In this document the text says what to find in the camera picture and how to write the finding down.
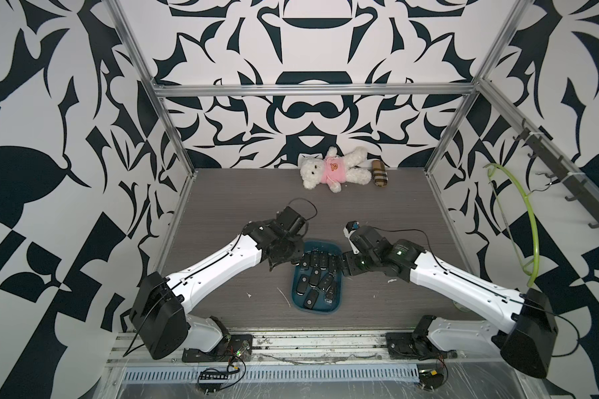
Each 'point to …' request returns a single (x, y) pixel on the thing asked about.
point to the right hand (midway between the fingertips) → (344, 258)
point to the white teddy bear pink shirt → (335, 169)
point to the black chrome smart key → (329, 295)
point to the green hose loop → (536, 266)
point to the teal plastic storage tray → (321, 307)
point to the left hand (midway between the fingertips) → (300, 247)
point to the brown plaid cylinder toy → (379, 174)
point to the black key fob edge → (311, 298)
